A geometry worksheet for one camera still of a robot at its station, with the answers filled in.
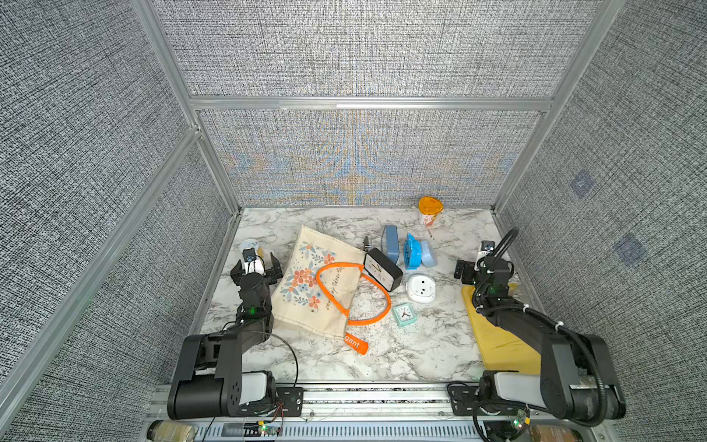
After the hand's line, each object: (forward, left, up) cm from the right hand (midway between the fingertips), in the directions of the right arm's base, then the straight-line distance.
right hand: (475, 253), depth 89 cm
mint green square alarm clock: (-16, +23, -11) cm, 30 cm away
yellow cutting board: (-26, -5, -12) cm, 29 cm away
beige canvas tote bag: (-9, +51, -5) cm, 52 cm away
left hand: (-2, +69, +3) cm, 69 cm away
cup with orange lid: (+23, +10, -4) cm, 26 cm away
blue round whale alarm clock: (+2, +20, -3) cm, 20 cm away
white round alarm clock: (-8, +17, -9) cm, 21 cm away
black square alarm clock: (-4, +30, -4) cm, 30 cm away
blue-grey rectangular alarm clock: (+12, +26, -11) cm, 31 cm away
